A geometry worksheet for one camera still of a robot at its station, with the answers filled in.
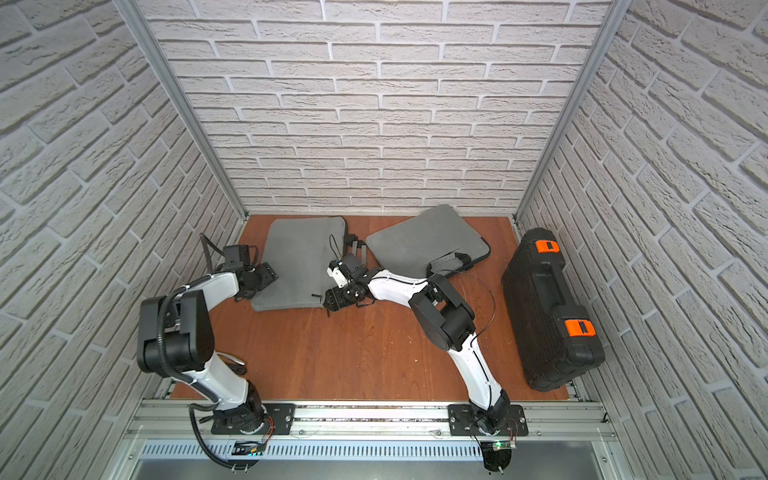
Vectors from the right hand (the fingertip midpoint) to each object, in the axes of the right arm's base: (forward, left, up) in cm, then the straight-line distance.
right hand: (337, 300), depth 94 cm
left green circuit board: (-38, +20, -3) cm, 43 cm away
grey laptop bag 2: (+20, -26, +2) cm, 32 cm away
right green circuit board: (-41, -42, -3) cm, 59 cm away
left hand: (+10, +22, +4) cm, 25 cm away
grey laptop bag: (+22, +15, -1) cm, 27 cm away
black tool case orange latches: (-25, -53, +22) cm, 62 cm away
